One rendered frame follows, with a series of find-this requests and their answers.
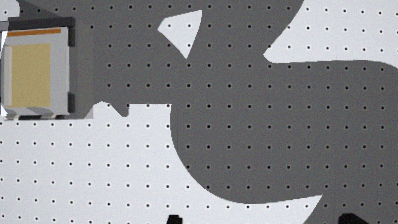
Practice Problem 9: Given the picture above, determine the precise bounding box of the light grey rectangular cassette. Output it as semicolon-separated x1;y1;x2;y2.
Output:
1;27;69;116

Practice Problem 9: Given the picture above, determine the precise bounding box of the grey flat base plate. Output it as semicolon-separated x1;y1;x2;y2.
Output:
0;0;398;224

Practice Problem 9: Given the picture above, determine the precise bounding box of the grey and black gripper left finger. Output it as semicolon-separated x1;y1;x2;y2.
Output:
166;215;183;224

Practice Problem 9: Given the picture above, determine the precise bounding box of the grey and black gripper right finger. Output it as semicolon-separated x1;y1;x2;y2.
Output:
338;213;369;224

